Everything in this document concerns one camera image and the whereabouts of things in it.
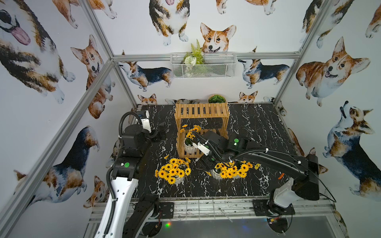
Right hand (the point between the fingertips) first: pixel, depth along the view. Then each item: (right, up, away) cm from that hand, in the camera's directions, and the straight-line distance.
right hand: (201, 162), depth 70 cm
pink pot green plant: (+12, +35, +40) cm, 55 cm away
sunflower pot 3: (+19, -4, +2) cm, 19 cm away
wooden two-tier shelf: (-8, +25, +11) cm, 28 cm away
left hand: (-21, +20, -1) cm, 29 cm away
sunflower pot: (+11, -6, +5) cm, 13 cm away
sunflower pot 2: (-13, -5, +1) cm, 14 cm away
